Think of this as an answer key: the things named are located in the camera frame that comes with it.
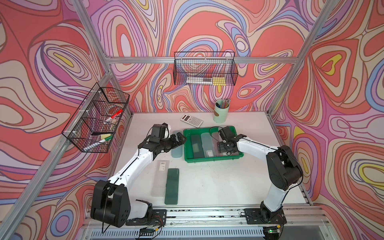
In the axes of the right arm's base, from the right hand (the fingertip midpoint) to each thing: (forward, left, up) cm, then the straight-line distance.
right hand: (227, 150), depth 95 cm
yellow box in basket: (+31, +4, +31) cm, 44 cm away
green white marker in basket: (-8, +66, +25) cm, 71 cm away
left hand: (-2, +28, +15) cm, 31 cm away
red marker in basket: (+6, +60, +31) cm, 68 cm away
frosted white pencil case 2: (+4, +12, -1) cm, 13 cm away
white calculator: (+28, +22, -1) cm, 36 cm away
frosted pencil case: (-21, +42, -1) cm, 47 cm away
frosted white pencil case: (-3, -3, +1) cm, 4 cm away
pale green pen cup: (+28, -2, +1) cm, 28 cm away
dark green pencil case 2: (+5, +19, -1) cm, 20 cm away
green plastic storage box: (+3, +26, -2) cm, 26 cm away
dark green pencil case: (-21, +35, -3) cm, 41 cm away
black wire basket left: (0, +72, +28) cm, 77 cm away
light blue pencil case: (0, +32, -1) cm, 32 cm away
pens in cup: (+30, -2, +13) cm, 33 cm away
